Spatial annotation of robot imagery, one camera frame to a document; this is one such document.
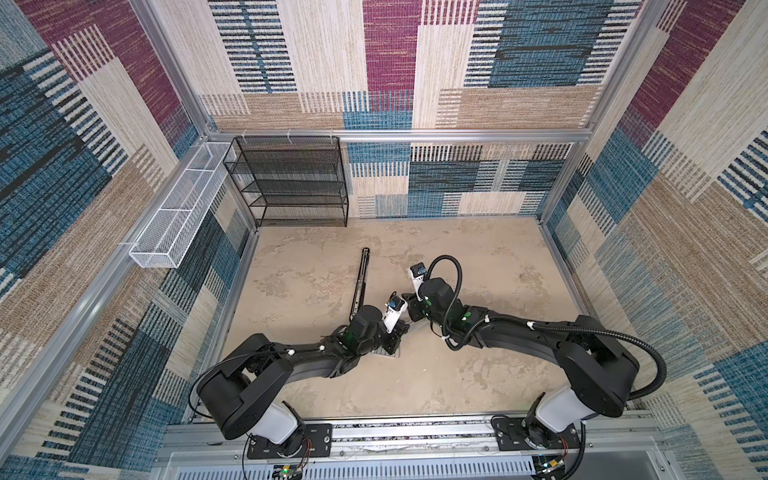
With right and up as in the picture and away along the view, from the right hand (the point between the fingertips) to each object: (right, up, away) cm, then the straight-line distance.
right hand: (410, 296), depth 87 cm
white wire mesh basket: (-58, +17, -16) cm, 62 cm away
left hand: (-1, -7, -2) cm, 7 cm away
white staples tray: (-8, -12, -10) cm, 18 cm away
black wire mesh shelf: (-41, +39, +21) cm, 61 cm away
